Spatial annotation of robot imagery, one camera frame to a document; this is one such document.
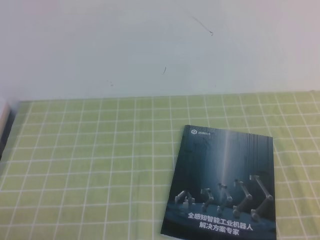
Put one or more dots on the robotics brochure book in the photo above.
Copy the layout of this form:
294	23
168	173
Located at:
223	187

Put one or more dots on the green checkered tablecloth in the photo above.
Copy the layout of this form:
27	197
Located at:
100	169

